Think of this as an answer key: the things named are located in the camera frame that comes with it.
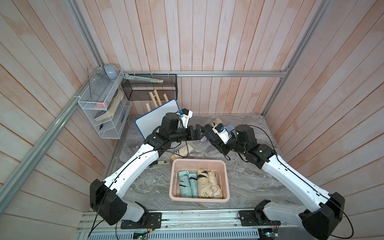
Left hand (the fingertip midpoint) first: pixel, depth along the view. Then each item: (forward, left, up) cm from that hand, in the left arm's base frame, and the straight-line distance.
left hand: (202, 134), depth 70 cm
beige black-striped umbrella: (+6, +10, -27) cm, 30 cm away
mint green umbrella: (-15, +9, -27) cm, 32 cm away
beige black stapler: (-2, +24, -27) cm, 36 cm away
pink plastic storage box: (-8, -11, -22) cm, 25 cm away
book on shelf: (+13, +54, -1) cm, 56 cm away
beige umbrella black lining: (-20, -2, -22) cm, 29 cm away
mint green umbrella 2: (-15, +3, -27) cm, 31 cm away
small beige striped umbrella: (+32, -14, -27) cm, 44 cm away
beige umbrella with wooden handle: (-19, -8, -24) cm, 32 cm away
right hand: (+2, -7, -5) cm, 9 cm away
